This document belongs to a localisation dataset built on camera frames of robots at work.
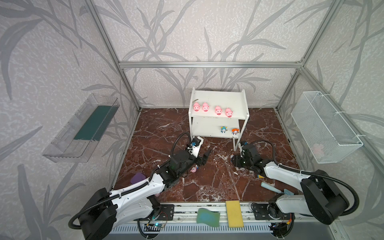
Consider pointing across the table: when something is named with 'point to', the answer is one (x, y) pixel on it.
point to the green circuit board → (159, 225)
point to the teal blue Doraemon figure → (223, 129)
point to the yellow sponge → (235, 216)
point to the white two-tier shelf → (207, 124)
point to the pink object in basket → (318, 150)
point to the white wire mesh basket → (328, 136)
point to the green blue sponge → (206, 216)
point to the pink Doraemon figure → (193, 169)
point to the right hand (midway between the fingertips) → (234, 154)
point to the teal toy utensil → (284, 191)
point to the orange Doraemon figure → (235, 131)
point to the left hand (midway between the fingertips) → (207, 142)
